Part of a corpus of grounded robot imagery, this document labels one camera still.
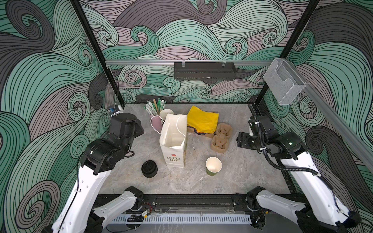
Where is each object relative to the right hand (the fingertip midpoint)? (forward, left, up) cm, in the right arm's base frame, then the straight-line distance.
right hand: (242, 140), depth 67 cm
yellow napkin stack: (+29, +13, -23) cm, 39 cm away
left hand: (+4, +48, +12) cm, 50 cm away
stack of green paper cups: (+26, +40, -8) cm, 48 cm away
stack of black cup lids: (-6, +48, -21) cm, 52 cm away
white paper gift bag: (+15, +35, -24) cm, 45 cm away
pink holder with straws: (+30, +48, -9) cm, 57 cm away
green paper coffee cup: (-3, +11, -24) cm, 26 cm away
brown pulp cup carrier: (+12, +4, -23) cm, 26 cm away
